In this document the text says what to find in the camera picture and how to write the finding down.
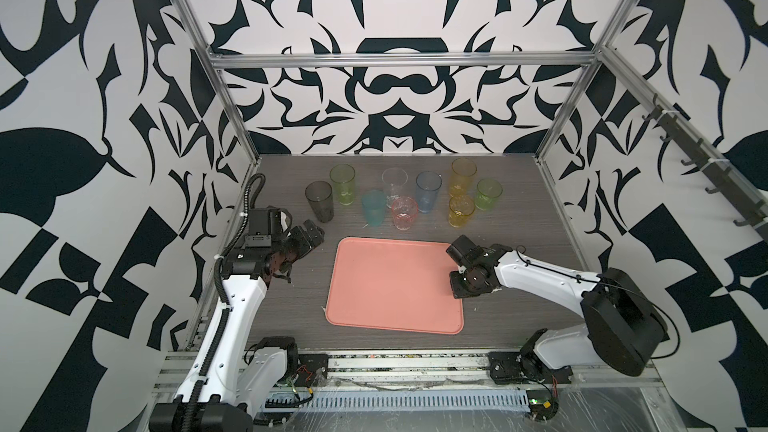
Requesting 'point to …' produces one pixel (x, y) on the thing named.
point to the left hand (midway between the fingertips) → (311, 235)
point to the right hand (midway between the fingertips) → (459, 288)
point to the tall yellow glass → (461, 177)
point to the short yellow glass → (460, 209)
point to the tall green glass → (343, 177)
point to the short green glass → (488, 190)
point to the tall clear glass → (393, 179)
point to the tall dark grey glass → (320, 197)
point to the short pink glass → (404, 210)
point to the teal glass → (374, 202)
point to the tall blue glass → (428, 184)
